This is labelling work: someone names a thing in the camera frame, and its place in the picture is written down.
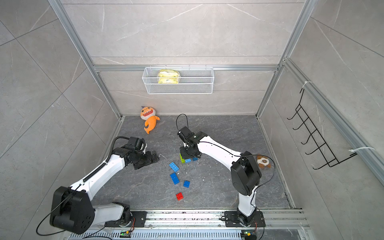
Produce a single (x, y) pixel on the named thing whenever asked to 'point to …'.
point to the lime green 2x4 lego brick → (183, 160)
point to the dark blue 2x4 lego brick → (174, 178)
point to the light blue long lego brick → (188, 160)
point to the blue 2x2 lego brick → (186, 183)
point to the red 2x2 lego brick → (179, 196)
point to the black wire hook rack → (315, 136)
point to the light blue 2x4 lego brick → (174, 166)
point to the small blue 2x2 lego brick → (195, 159)
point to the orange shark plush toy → (148, 114)
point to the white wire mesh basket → (192, 81)
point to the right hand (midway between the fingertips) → (186, 155)
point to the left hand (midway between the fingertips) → (154, 158)
